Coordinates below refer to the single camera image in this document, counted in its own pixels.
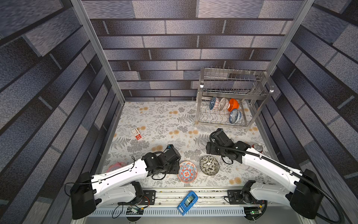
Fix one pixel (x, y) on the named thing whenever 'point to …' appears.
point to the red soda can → (258, 147)
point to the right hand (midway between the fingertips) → (210, 146)
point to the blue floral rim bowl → (235, 116)
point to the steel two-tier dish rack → (230, 98)
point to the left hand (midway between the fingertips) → (178, 169)
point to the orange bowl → (233, 104)
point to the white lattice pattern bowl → (223, 104)
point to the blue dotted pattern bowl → (212, 102)
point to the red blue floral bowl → (188, 171)
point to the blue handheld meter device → (188, 202)
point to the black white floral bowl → (209, 165)
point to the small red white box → (137, 134)
